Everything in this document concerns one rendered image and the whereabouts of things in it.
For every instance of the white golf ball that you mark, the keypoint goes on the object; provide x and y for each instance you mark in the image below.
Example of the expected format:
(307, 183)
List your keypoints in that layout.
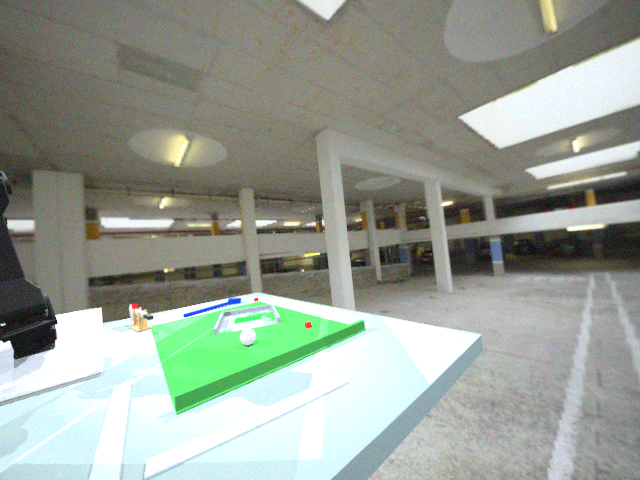
(248, 337)

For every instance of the blue golf putter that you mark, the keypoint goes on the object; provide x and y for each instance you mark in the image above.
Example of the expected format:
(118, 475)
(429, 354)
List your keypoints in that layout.
(230, 302)

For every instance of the green flat mat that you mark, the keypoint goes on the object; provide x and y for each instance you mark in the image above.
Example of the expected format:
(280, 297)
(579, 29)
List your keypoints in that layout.
(191, 354)

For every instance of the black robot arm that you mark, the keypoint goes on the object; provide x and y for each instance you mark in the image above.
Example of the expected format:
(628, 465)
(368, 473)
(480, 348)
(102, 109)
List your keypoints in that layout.
(29, 328)

